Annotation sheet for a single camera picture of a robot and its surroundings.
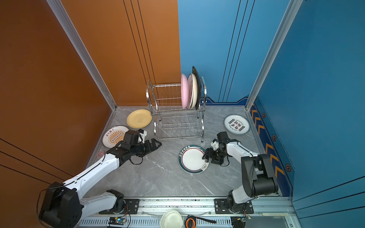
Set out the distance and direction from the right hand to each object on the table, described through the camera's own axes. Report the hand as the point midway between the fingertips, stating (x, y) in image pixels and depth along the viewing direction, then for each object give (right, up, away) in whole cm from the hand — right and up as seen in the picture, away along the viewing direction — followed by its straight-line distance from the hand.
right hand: (206, 159), depth 88 cm
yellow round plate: (-50, +25, +24) cm, 61 cm away
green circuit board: (-47, -26, -18) cm, 57 cm away
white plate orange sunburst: (-66, +14, +14) cm, 69 cm away
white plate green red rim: (-9, -2, +7) cm, 12 cm away
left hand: (-29, +10, -5) cm, 31 cm away
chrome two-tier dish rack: (-24, +24, +17) cm, 38 cm away
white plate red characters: (+27, +21, +20) cm, 40 cm away
